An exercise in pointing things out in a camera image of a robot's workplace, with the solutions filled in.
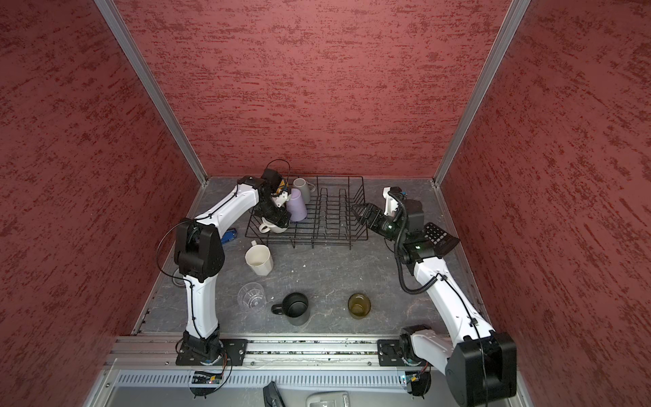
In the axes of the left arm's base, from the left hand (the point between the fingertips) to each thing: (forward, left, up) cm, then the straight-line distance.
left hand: (275, 223), depth 94 cm
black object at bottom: (-52, -6, -7) cm, 53 cm away
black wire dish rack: (+8, -21, -6) cm, 23 cm away
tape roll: (-20, +33, -8) cm, 39 cm away
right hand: (-8, -29, +17) cm, 34 cm away
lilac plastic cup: (+6, -8, +4) cm, 11 cm away
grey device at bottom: (-52, -22, -6) cm, 57 cm away
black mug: (-29, -10, -7) cm, 31 cm away
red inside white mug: (-3, +3, +1) cm, 4 cm away
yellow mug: (+3, -4, +17) cm, 18 cm away
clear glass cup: (-25, +6, -9) cm, 27 cm away
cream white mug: (-12, +5, -4) cm, 14 cm away
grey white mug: (+17, -10, +3) cm, 20 cm away
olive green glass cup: (-27, -31, -8) cm, 42 cm away
